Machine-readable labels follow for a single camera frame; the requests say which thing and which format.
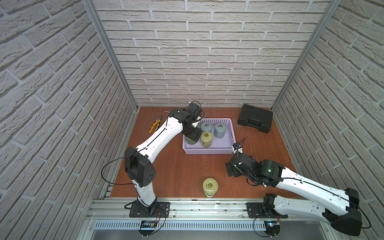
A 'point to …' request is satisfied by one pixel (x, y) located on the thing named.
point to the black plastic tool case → (258, 117)
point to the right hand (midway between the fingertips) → (235, 162)
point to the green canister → (190, 141)
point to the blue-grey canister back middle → (206, 126)
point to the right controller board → (272, 227)
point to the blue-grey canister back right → (220, 130)
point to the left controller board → (147, 227)
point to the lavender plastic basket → (219, 146)
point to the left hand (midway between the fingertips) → (194, 132)
